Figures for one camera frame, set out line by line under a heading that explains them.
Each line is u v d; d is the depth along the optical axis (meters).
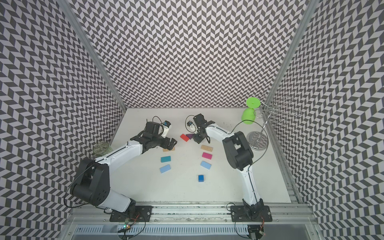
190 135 1.00
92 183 0.43
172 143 0.81
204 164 0.92
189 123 0.91
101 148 0.87
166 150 0.81
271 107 1.15
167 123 0.81
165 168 0.88
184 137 1.02
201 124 0.77
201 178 0.84
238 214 0.74
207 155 0.94
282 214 0.75
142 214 0.73
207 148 0.95
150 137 0.70
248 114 0.82
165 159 0.91
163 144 0.79
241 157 0.56
